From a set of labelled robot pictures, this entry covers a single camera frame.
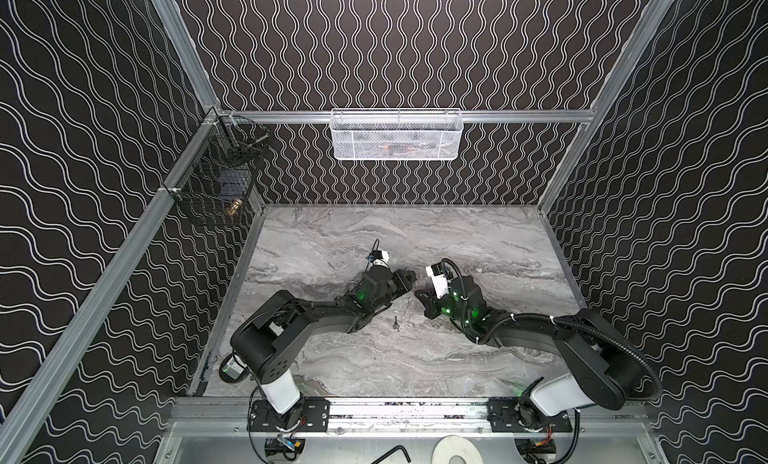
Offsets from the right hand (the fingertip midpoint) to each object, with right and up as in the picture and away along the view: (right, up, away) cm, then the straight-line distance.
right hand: (419, 293), depth 88 cm
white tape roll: (+6, -32, -18) cm, 38 cm away
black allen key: (-9, -34, -18) cm, 39 cm away
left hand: (+2, +5, -4) cm, 6 cm away
